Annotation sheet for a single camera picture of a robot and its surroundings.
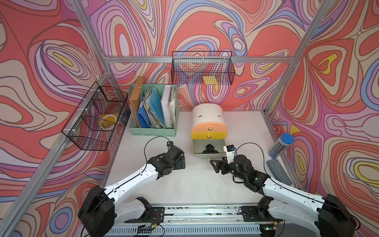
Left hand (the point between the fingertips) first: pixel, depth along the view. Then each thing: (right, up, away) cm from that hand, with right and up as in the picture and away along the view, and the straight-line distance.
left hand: (178, 161), depth 83 cm
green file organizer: (-17, +31, +10) cm, 37 cm away
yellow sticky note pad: (+19, +49, +8) cm, 53 cm away
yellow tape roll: (-34, +23, -13) cm, 43 cm away
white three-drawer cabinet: (+17, +23, -2) cm, 28 cm away
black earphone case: (+17, +4, +10) cm, 20 cm away
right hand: (+22, -1, -2) cm, 22 cm away
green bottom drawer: (+12, +8, +9) cm, 17 cm away
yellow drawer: (+17, +15, +5) cm, 23 cm away
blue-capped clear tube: (+58, +10, -1) cm, 59 cm away
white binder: (-8, +29, +12) cm, 32 cm away
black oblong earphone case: (+19, +6, +12) cm, 24 cm away
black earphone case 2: (+23, +4, +10) cm, 25 cm away
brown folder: (-24, +34, -3) cm, 42 cm away
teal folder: (-16, +37, +9) cm, 41 cm away
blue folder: (-24, +26, +9) cm, 36 cm away
